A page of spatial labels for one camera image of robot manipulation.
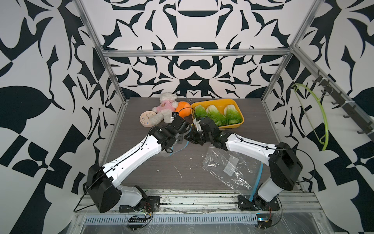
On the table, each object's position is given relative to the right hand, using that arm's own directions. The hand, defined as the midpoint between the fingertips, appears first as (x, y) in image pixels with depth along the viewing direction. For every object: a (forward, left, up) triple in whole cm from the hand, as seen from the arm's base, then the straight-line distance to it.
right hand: (182, 135), depth 81 cm
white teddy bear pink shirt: (+25, +13, -7) cm, 29 cm away
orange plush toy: (+27, 0, -10) cm, 29 cm away
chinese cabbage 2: (+22, -20, -9) cm, 31 cm away
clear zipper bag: (-14, +6, +10) cm, 19 cm away
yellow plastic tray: (+34, -27, -13) cm, 45 cm away
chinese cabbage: (+22, -11, -7) cm, 26 cm away
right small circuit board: (-37, -39, -17) cm, 56 cm away
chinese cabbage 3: (+20, -33, -8) cm, 39 cm away
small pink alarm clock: (+22, +28, -13) cm, 38 cm away
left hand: (+1, +4, +3) cm, 6 cm away
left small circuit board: (-36, +23, -19) cm, 47 cm away
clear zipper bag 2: (-15, -32, -16) cm, 39 cm away
